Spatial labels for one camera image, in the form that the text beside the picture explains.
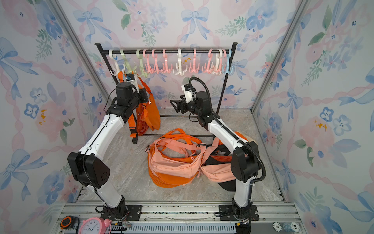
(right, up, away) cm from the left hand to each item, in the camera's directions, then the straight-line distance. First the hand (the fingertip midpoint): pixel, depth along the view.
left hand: (146, 88), depth 80 cm
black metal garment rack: (-14, -31, +21) cm, 40 cm away
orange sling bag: (+15, -46, -7) cm, 49 cm away
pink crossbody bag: (+39, -33, +13) cm, 52 cm away
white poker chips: (+69, -67, -13) cm, 97 cm away
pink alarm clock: (-21, -67, -11) cm, 72 cm away
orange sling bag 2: (+15, -42, -10) cm, 45 cm away
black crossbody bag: (+45, -40, +15) cm, 61 cm away
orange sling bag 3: (+16, -26, +25) cm, 40 cm away
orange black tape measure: (-33, -66, -11) cm, 75 cm away
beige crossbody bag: (+38, -43, -10) cm, 59 cm away
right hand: (+17, -5, 0) cm, 18 cm away
